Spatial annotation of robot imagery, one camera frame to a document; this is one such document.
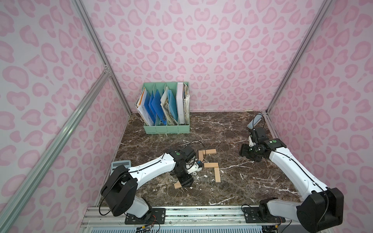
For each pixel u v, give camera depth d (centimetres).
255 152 68
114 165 88
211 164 90
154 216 72
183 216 75
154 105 98
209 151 98
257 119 109
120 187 42
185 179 70
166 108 95
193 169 73
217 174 86
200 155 94
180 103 96
